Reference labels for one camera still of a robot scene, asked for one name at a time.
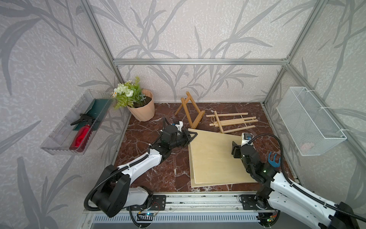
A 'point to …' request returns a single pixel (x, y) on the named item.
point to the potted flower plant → (139, 101)
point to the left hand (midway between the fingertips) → (198, 135)
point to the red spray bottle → (83, 135)
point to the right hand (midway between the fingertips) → (237, 141)
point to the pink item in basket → (305, 147)
